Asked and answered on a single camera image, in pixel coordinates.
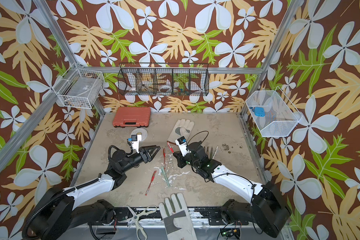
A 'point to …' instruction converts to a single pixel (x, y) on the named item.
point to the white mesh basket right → (280, 118)
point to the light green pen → (164, 172)
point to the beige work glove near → (176, 219)
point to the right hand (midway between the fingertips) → (172, 154)
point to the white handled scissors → (141, 231)
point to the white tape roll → (144, 133)
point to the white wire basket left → (79, 88)
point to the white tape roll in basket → (165, 86)
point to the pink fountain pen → (204, 149)
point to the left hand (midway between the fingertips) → (157, 146)
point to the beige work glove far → (181, 128)
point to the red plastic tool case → (132, 117)
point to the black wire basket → (163, 79)
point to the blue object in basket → (259, 111)
